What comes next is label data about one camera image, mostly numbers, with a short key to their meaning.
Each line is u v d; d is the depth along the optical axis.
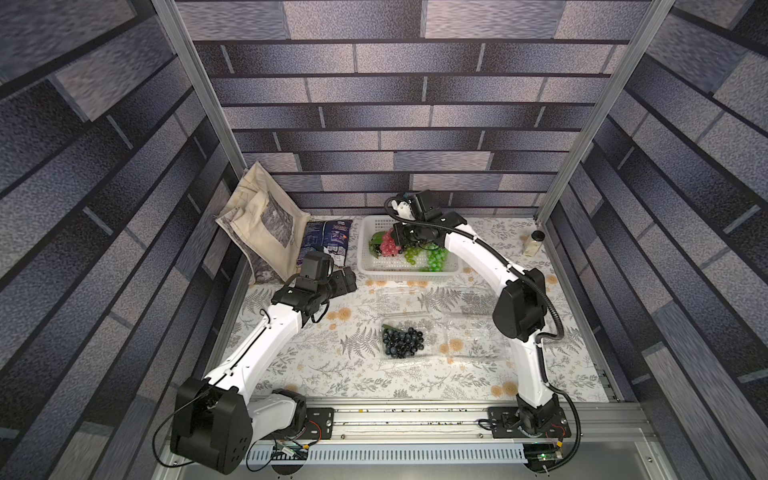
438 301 0.97
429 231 0.67
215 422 0.39
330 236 1.08
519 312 0.53
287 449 0.70
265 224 0.93
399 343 0.83
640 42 0.74
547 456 0.70
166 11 0.69
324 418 0.74
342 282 0.74
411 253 1.05
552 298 0.97
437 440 0.73
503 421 0.73
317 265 0.62
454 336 0.89
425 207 0.71
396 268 1.04
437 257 1.00
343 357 0.85
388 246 0.90
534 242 1.03
